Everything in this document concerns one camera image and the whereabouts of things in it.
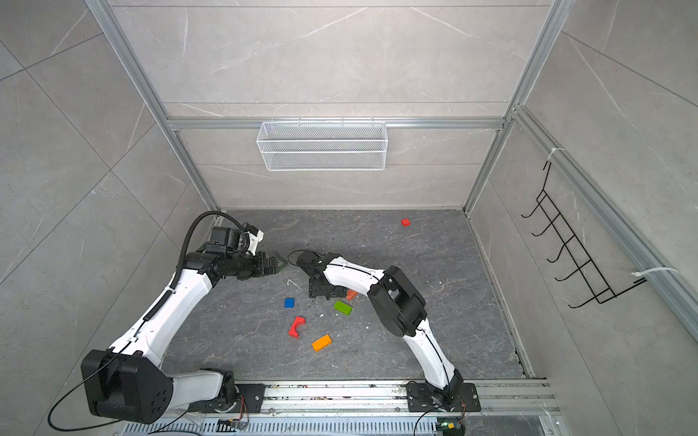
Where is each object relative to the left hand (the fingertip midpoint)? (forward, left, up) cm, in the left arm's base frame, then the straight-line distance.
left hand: (274, 259), depth 81 cm
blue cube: (-5, -2, -19) cm, 20 cm away
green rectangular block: (-8, -20, -18) cm, 28 cm away
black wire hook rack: (-14, -78, +15) cm, 81 cm away
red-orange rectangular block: (-4, -23, -17) cm, 29 cm away
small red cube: (+30, -48, -18) cm, 59 cm away
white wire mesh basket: (+44, -14, +11) cm, 47 cm away
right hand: (-1, -14, -19) cm, 24 cm away
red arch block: (-13, -5, -17) cm, 22 cm away
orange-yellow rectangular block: (-20, -13, -17) cm, 30 cm away
